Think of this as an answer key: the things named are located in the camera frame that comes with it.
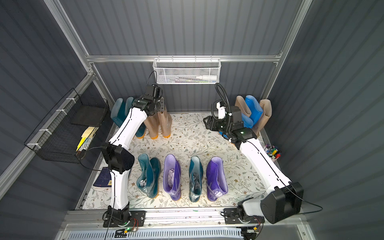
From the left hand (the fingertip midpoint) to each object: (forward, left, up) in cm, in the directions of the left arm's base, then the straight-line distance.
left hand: (161, 104), depth 88 cm
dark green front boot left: (-43, +1, -6) cm, 43 cm away
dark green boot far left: (-7, +24, -1) cm, 25 cm away
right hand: (-16, -28, +3) cm, 33 cm away
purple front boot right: (-43, -29, -7) cm, 52 cm away
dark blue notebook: (-35, +34, -26) cm, 55 cm away
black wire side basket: (-27, +45, +3) cm, 52 cm away
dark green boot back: (+4, +21, -1) cm, 22 cm away
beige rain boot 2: (-3, -63, -1) cm, 63 cm away
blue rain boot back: (-6, -56, -1) cm, 56 cm away
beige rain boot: (-7, -2, -9) cm, 12 cm away
